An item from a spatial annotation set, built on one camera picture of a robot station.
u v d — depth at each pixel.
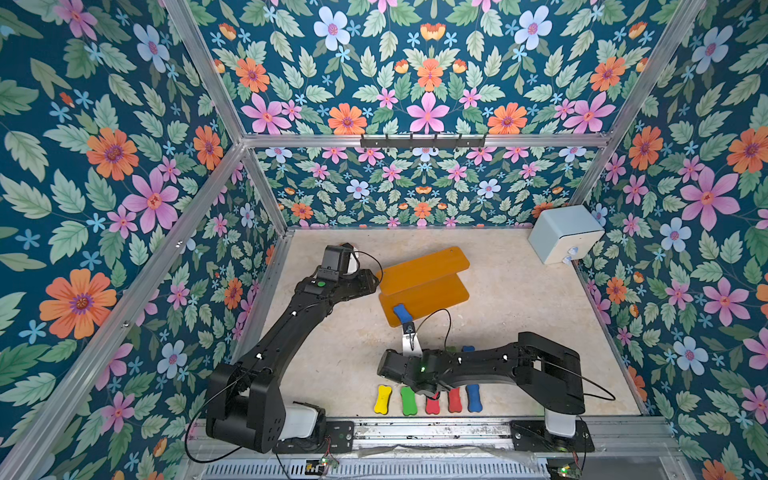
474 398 0.78
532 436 0.72
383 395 0.79
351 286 0.72
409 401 0.80
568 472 0.69
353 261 0.68
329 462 0.70
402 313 0.93
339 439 0.73
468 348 0.88
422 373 0.60
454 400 0.78
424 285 0.88
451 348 0.88
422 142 0.94
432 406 0.78
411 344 0.74
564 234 0.97
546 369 0.50
